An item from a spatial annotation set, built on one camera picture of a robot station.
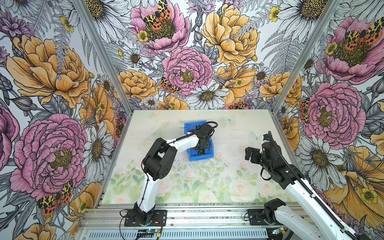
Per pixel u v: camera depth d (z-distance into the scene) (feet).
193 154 3.17
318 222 1.38
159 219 2.41
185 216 2.50
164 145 1.86
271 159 1.87
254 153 2.30
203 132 2.60
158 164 1.77
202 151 3.13
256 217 2.42
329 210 1.42
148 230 2.34
